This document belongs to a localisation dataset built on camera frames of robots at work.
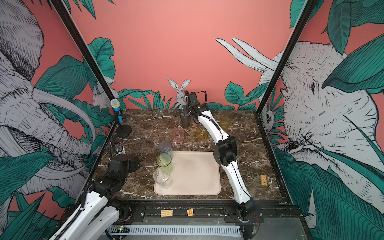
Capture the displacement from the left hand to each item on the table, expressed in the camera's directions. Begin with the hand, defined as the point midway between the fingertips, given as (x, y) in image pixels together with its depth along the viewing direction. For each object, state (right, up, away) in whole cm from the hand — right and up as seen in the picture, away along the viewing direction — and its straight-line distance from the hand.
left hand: (128, 157), depth 79 cm
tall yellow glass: (+60, +21, +31) cm, 71 cm away
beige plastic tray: (+36, -13, +11) cm, 39 cm away
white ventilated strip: (+45, -33, -9) cm, 57 cm away
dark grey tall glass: (+29, +20, +28) cm, 45 cm away
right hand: (+31, +29, +17) cm, 46 cm away
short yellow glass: (+41, +11, +25) cm, 49 cm away
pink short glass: (+24, +11, +24) cm, 36 cm away
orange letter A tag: (+34, -27, -5) cm, 44 cm away
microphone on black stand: (-15, +14, +27) cm, 34 cm away
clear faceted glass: (+18, -15, +5) cm, 24 cm away
